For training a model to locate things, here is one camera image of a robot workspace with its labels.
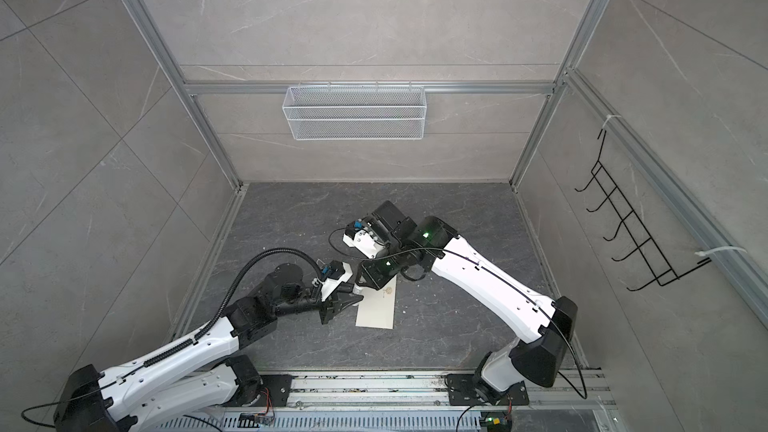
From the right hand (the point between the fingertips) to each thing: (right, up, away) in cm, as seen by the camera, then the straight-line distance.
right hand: (363, 276), depth 68 cm
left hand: (-1, -3, +2) cm, 4 cm away
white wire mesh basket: (-6, +49, +34) cm, 60 cm away
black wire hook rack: (+62, +12, -1) cm, 63 cm away
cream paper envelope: (+2, -14, +19) cm, 23 cm away
